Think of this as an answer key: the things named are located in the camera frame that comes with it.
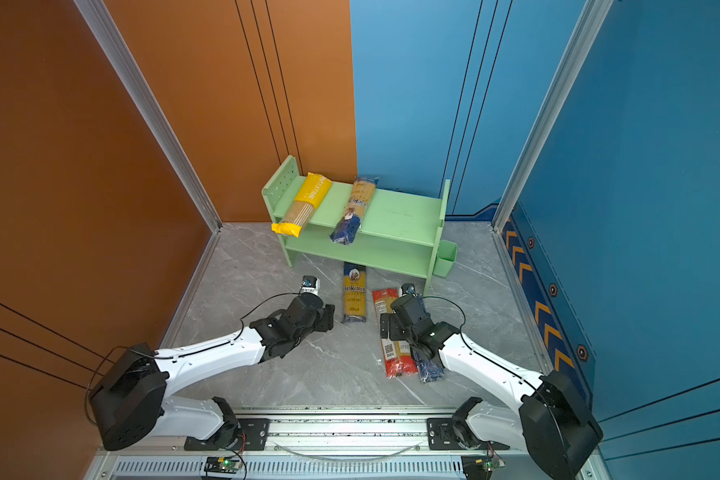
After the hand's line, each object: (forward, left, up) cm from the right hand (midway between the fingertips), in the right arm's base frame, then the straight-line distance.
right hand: (393, 321), depth 86 cm
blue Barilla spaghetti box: (-12, -9, -4) cm, 16 cm away
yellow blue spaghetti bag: (+15, +12, +24) cm, 31 cm away
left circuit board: (-33, +42, -8) cm, 54 cm away
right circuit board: (-33, -19, -10) cm, 40 cm away
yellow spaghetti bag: (+31, +23, +23) cm, 45 cm away
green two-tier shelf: (+17, -1, +21) cm, 26 cm away
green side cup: (+21, -18, +3) cm, 28 cm away
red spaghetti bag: (-8, -1, -5) cm, 10 cm away
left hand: (+4, +19, +3) cm, 19 cm away
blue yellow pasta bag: (+12, +12, -4) cm, 17 cm away
